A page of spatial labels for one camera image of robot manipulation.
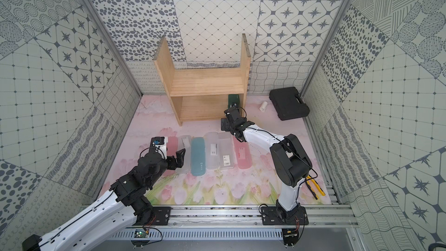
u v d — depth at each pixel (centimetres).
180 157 70
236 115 73
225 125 86
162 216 74
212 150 93
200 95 86
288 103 112
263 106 109
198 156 91
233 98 109
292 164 48
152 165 56
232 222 73
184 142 96
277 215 65
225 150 92
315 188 82
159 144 65
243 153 92
